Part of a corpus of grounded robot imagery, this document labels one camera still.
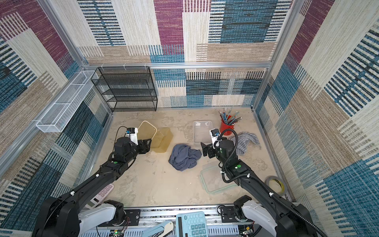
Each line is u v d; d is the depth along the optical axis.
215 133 0.68
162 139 1.02
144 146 0.76
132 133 0.73
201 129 1.08
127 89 1.09
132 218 0.73
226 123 1.00
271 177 0.85
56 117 0.71
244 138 0.96
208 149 0.71
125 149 0.65
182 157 0.87
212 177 0.87
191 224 0.70
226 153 0.60
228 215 0.73
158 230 0.68
